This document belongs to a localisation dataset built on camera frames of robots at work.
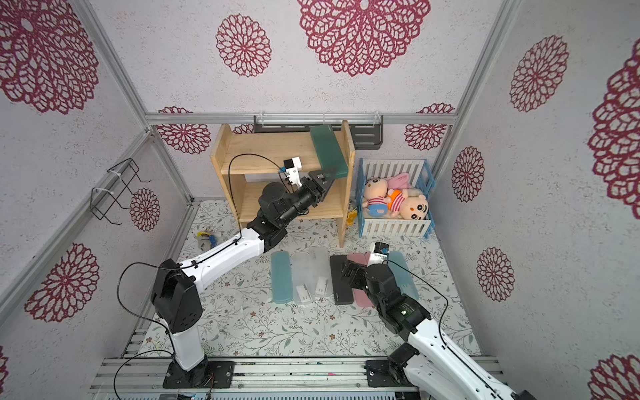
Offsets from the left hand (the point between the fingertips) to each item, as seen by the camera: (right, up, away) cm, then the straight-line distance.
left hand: (337, 173), depth 68 cm
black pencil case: (+3, -38, +21) cm, 44 cm away
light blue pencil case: (-19, -35, +27) cm, 48 cm away
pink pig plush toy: (+31, +4, +43) cm, 54 cm away
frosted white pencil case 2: (-11, -34, +27) cm, 45 cm away
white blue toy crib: (+42, +6, +46) cm, 62 cm away
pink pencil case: (+10, -40, +20) cm, 46 cm away
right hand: (+7, -27, +10) cm, 30 cm away
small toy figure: (-51, -21, +32) cm, 64 cm away
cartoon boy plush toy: (+29, -7, +35) cm, 46 cm away
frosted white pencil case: (-5, -35, +25) cm, 43 cm away
